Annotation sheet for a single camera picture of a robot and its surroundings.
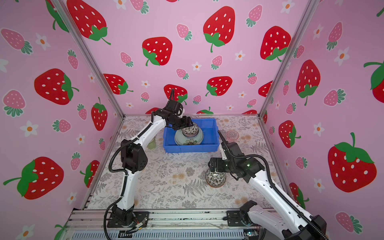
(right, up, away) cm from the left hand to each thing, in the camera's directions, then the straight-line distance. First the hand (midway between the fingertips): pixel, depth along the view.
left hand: (190, 124), depth 94 cm
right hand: (+14, -21, -18) cm, 31 cm away
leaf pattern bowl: (+15, -32, -8) cm, 37 cm away
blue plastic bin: (+15, -9, +14) cm, 22 cm away
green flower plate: (-7, -10, +7) cm, 14 cm away
